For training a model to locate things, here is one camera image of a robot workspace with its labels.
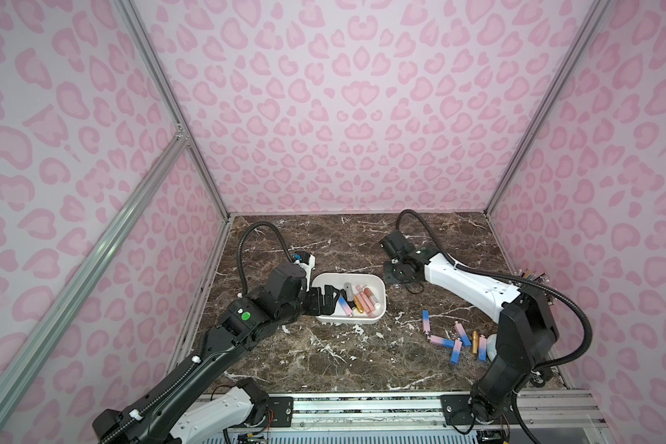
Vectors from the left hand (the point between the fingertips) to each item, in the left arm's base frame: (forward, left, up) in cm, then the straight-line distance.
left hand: (327, 291), depth 71 cm
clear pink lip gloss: (+9, -11, -21) cm, 25 cm away
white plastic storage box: (+15, -2, -19) cm, 24 cm away
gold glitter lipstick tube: (+6, -9, -21) cm, 24 cm away
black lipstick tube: (+7, -7, -20) cm, 22 cm away
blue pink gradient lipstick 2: (+2, -30, -21) cm, 37 cm away
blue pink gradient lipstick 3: (-7, -38, -22) cm, 45 cm away
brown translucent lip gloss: (+11, -13, -22) cm, 28 cm away
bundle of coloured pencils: (+9, -60, -7) cm, 61 cm away
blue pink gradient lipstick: (+5, -5, -21) cm, 23 cm away
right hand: (+13, -19, -13) cm, 26 cm away
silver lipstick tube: (+13, -6, -21) cm, 25 cm away
